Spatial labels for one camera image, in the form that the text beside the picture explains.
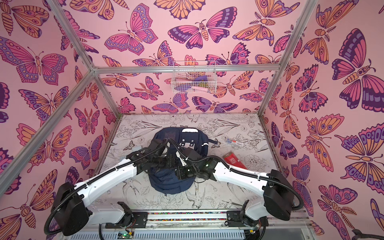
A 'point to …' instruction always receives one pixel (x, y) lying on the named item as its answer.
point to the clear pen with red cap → (235, 142)
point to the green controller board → (125, 235)
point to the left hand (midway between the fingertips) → (177, 160)
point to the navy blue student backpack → (188, 145)
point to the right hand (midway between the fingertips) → (174, 172)
